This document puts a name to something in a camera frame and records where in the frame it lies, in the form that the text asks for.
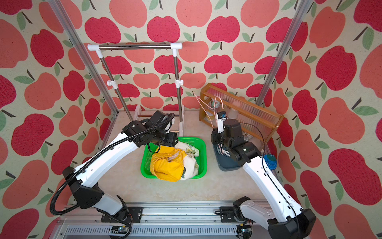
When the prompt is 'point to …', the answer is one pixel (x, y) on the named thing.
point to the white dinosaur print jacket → (190, 167)
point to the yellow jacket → (167, 163)
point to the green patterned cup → (216, 104)
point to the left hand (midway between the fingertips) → (177, 144)
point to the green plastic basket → (200, 143)
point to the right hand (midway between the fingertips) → (216, 131)
